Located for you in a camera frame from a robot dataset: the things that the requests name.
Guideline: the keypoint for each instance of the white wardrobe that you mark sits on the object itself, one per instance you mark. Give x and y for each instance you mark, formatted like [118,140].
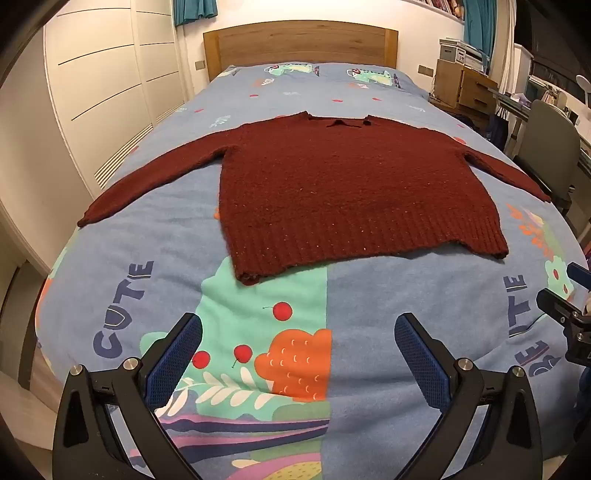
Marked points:
[101,78]

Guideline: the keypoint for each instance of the white printer on nightstand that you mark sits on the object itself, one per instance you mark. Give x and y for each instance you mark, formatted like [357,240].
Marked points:
[461,53]

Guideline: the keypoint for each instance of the teal curtain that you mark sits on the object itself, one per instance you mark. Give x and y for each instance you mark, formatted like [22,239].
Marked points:
[191,10]
[485,27]

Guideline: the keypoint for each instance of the dark red knit sweater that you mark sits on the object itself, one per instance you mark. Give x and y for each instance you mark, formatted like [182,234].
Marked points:
[332,184]

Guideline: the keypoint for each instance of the row of books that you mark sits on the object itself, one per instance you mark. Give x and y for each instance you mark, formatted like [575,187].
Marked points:
[441,5]

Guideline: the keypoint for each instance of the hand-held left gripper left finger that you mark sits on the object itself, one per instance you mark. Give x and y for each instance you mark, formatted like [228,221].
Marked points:
[178,360]

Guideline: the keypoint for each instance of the grey office chair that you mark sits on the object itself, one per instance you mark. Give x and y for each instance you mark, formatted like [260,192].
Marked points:
[547,134]

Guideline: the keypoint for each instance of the blue printed bedsheet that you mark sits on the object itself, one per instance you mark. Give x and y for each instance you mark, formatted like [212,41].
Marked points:
[392,300]

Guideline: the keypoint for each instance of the white desk lamp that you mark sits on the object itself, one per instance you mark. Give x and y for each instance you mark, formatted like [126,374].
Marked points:
[584,87]

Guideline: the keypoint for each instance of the wooden bed headboard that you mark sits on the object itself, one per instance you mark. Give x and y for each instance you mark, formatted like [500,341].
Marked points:
[300,44]

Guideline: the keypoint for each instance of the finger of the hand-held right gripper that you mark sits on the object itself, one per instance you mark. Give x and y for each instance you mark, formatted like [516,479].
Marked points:
[558,305]
[577,273]

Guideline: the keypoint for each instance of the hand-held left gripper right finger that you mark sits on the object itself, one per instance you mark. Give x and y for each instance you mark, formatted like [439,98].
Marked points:
[420,360]

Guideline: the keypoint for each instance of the dark bag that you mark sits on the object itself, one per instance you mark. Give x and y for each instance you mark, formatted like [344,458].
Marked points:
[498,131]

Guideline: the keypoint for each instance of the wooden nightstand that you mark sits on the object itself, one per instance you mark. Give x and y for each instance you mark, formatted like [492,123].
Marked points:
[466,90]

